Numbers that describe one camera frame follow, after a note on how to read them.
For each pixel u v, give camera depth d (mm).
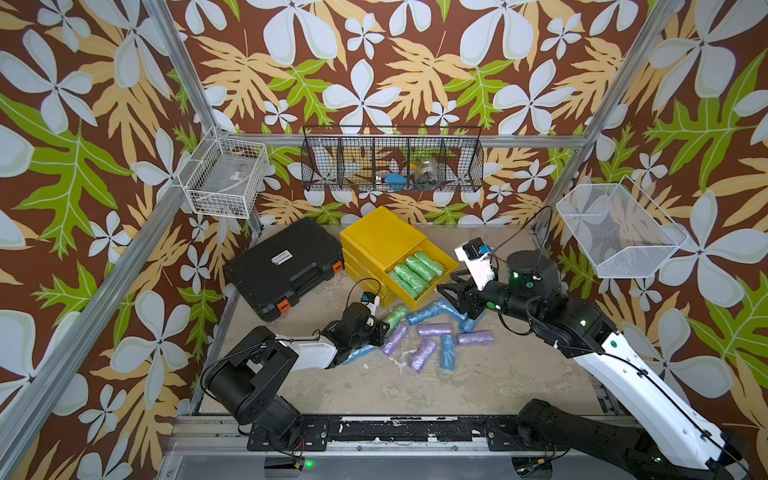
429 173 984
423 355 862
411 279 840
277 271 992
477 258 519
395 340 884
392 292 845
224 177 862
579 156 978
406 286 821
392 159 985
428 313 932
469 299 539
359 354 859
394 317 911
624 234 795
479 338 883
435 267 851
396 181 940
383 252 845
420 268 862
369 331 734
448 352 853
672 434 376
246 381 453
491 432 745
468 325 908
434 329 899
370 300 816
